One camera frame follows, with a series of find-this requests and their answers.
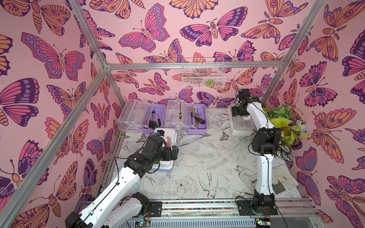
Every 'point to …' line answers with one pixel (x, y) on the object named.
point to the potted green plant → (292, 128)
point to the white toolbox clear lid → (240, 125)
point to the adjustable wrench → (197, 113)
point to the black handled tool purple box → (199, 120)
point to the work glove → (282, 179)
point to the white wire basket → (203, 73)
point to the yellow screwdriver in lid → (180, 113)
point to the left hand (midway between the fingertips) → (173, 148)
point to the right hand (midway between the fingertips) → (241, 112)
